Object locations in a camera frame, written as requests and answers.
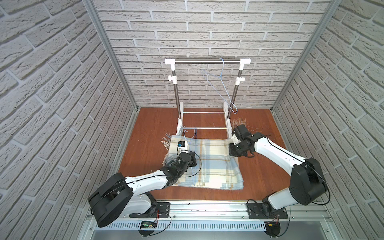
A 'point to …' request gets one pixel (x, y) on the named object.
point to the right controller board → (273, 228)
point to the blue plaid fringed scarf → (215, 169)
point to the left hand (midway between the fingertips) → (195, 149)
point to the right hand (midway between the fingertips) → (227, 154)
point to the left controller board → (147, 224)
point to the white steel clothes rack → (227, 113)
